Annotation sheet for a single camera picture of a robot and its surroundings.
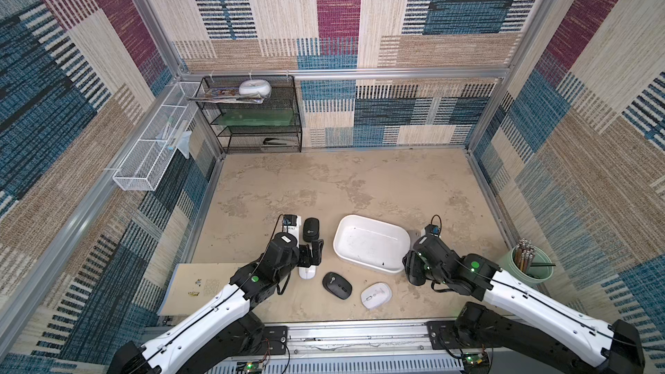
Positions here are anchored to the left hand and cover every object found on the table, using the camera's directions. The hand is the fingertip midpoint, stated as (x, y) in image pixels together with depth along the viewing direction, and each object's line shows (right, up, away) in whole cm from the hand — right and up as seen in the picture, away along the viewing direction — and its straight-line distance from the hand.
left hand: (310, 239), depth 81 cm
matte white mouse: (+20, -17, -1) cm, 26 cm away
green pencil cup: (+68, -7, -3) cm, 69 cm away
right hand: (+30, -6, -1) cm, 30 cm away
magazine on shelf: (-30, +48, +11) cm, 57 cm away
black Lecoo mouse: (+8, -14, +1) cm, 16 cm away
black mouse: (-1, +1, +14) cm, 14 cm away
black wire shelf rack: (-29, +36, +38) cm, 60 cm away
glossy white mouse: (-2, -12, +4) cm, 13 cm away
